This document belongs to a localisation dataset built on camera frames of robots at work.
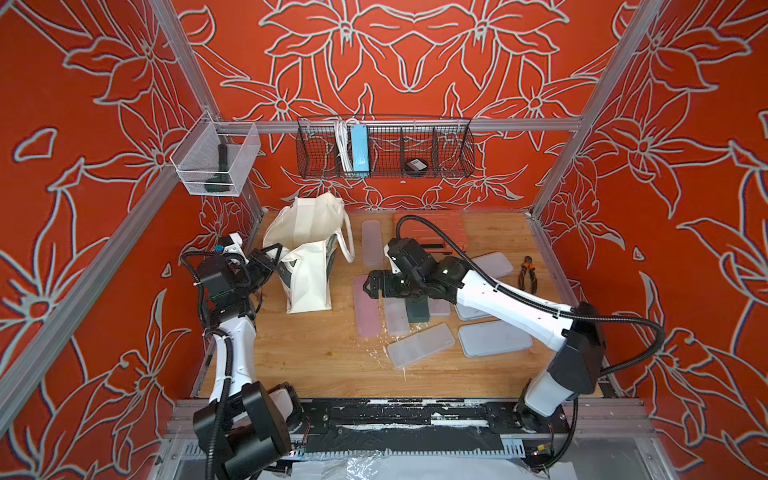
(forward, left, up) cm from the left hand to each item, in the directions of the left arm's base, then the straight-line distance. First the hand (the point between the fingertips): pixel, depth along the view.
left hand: (281, 246), depth 76 cm
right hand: (-6, -25, -6) cm, 26 cm away
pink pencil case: (-4, -22, -25) cm, 34 cm away
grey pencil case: (+15, -65, -23) cm, 71 cm away
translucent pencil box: (-13, -39, -27) cm, 49 cm away
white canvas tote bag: (+16, -1, -11) cm, 20 cm away
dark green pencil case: (-2, -38, -26) cm, 46 cm away
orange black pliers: (+17, -77, -25) cm, 83 cm away
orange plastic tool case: (+31, -51, -21) cm, 63 cm away
